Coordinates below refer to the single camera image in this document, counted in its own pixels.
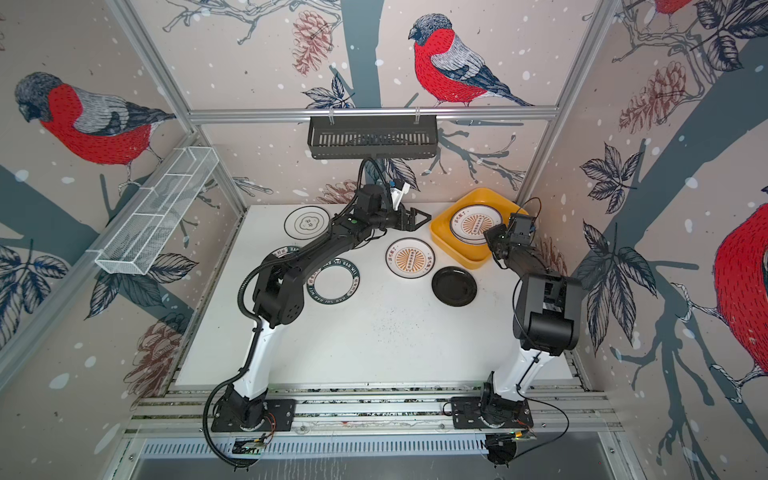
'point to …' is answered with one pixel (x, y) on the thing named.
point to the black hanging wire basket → (373, 137)
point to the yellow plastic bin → (466, 254)
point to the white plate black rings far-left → (306, 222)
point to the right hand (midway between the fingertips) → (487, 232)
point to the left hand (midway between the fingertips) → (423, 215)
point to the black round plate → (454, 287)
